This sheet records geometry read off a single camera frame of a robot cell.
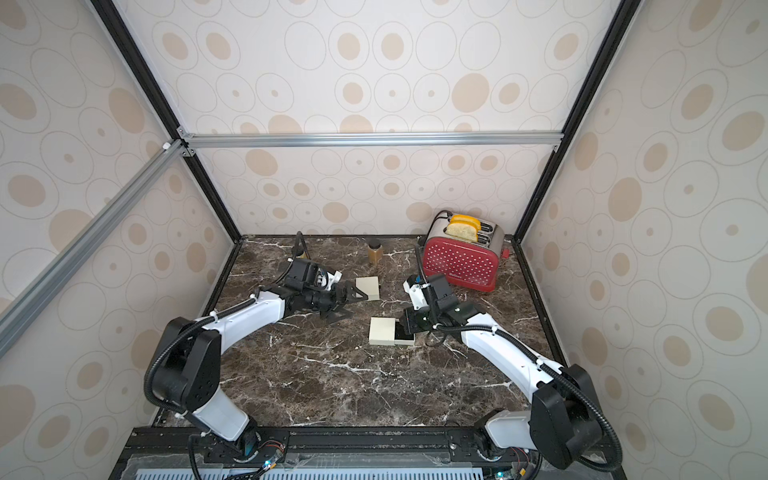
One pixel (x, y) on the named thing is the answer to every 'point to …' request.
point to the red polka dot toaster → (464, 250)
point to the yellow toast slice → (465, 219)
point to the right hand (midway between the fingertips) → (400, 323)
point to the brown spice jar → (375, 252)
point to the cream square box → (389, 332)
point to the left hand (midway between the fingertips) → (364, 304)
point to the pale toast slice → (461, 231)
